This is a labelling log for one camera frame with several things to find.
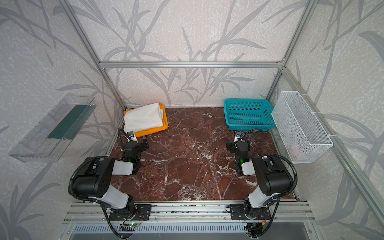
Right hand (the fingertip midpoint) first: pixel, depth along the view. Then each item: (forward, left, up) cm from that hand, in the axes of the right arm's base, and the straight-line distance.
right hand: (238, 134), depth 95 cm
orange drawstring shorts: (+12, +50, -6) cm, 52 cm away
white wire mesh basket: (-19, -19, +27) cm, 38 cm away
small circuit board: (-47, +58, -7) cm, 75 cm away
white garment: (+15, +66, -1) cm, 68 cm away
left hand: (-1, +64, +2) cm, 64 cm away
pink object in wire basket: (-19, -23, +13) cm, 33 cm away
